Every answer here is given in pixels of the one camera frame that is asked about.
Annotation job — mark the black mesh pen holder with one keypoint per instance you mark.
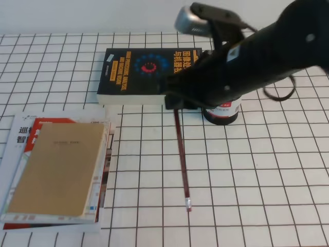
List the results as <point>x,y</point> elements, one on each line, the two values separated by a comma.
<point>223,114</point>

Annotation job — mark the tan kraft notebook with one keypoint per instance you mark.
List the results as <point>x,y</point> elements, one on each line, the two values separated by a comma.
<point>57,177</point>

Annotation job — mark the red cover booklet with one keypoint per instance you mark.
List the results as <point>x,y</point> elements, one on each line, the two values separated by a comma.
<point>36,127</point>

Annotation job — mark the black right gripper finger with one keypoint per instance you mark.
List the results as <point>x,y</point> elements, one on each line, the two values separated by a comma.
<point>174,102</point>

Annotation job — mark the white printed brochure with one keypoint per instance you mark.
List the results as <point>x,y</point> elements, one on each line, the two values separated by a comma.
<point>15,159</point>

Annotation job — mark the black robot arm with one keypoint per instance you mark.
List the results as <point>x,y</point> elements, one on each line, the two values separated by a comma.
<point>238,64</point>

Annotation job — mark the colourful map book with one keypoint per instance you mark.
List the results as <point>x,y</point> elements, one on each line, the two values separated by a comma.
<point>58,179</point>

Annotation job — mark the dark red pencil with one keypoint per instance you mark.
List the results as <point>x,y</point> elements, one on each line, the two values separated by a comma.
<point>182,156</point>

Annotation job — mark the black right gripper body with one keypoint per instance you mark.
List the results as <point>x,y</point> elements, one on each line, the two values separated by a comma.
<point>203,83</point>

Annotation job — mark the black hardcover textbook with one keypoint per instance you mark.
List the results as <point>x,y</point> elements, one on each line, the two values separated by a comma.
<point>131,76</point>

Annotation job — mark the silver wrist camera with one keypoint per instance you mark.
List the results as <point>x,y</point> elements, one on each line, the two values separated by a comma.
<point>223,26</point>

